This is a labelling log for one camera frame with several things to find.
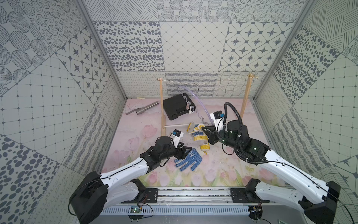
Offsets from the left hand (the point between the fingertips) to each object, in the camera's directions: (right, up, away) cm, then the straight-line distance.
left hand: (191, 148), depth 76 cm
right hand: (+6, +12, -6) cm, 15 cm away
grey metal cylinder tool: (-40, +22, +33) cm, 56 cm away
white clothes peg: (+1, +22, +17) cm, 28 cm away
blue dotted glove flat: (+2, -8, +12) cm, 15 cm away
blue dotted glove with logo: (+4, +10, -5) cm, 12 cm away
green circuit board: (-29, -31, -4) cm, 43 cm away
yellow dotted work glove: (+6, +7, -7) cm, 12 cm away
